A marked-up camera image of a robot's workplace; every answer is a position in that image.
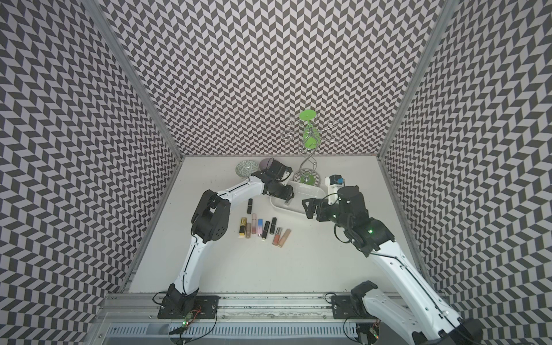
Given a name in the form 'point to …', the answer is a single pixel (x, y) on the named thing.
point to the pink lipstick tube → (254, 223)
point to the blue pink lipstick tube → (260, 221)
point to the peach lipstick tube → (284, 238)
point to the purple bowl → (265, 163)
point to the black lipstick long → (266, 229)
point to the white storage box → (302, 191)
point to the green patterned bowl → (245, 168)
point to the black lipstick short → (272, 226)
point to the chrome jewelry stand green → (311, 136)
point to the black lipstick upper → (249, 206)
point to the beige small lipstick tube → (248, 230)
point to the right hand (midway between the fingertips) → (314, 206)
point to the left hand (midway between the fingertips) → (290, 195)
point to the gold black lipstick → (242, 227)
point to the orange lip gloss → (277, 236)
